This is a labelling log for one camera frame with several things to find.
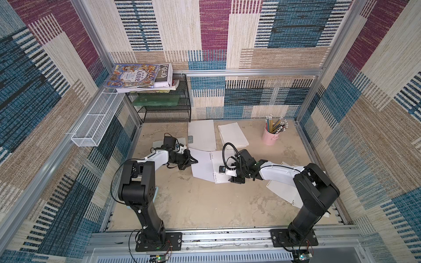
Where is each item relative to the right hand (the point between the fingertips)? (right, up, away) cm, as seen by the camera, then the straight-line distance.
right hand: (230, 171), depth 93 cm
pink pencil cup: (+25, +18, +9) cm, 32 cm away
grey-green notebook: (+3, +21, +20) cm, 29 cm away
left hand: (-18, +6, -1) cm, 19 cm away
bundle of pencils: (+28, +25, +2) cm, 38 cm away
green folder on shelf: (-40, +40, +2) cm, 57 cm away
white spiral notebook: (-17, +20, +19) cm, 33 cm away
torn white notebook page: (+46, -19, -12) cm, 51 cm away
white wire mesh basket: (-62, +22, -22) cm, 69 cm away
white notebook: (-13, +1, +3) cm, 13 cm away
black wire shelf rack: (-37, +40, +22) cm, 58 cm away
